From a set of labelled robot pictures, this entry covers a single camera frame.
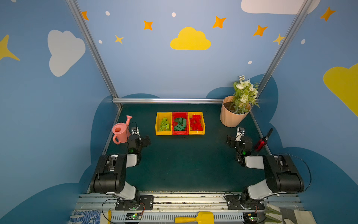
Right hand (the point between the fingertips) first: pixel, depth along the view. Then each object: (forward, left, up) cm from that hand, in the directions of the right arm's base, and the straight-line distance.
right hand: (237, 134), depth 95 cm
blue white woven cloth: (-52, +82, -5) cm, 97 cm away
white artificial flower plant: (+15, 0, +22) cm, 27 cm away
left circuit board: (-50, +61, -6) cm, 79 cm away
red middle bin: (+16, +43, -1) cm, 46 cm away
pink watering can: (-6, +79, +6) cm, 79 cm away
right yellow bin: (+15, +33, 0) cm, 36 cm away
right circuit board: (-47, 0, -8) cm, 47 cm away
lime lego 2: (+6, +54, -3) cm, 55 cm away
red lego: (+7, +28, -3) cm, 29 cm away
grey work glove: (-45, -12, -5) cm, 47 cm away
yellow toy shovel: (-48, +25, -4) cm, 55 cm away
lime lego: (+5, +50, -2) cm, 50 cm away
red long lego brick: (+14, +30, -6) cm, 34 cm away
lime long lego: (+10, +53, -2) cm, 54 cm away
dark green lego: (+10, +38, -3) cm, 39 cm away
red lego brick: (+15, +28, -2) cm, 32 cm away
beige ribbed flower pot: (+13, +5, +2) cm, 14 cm away
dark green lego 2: (+6, +41, -4) cm, 42 cm away
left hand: (-4, +65, +1) cm, 65 cm away
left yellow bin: (+15, +58, -4) cm, 60 cm away
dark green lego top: (+12, +41, -3) cm, 43 cm away
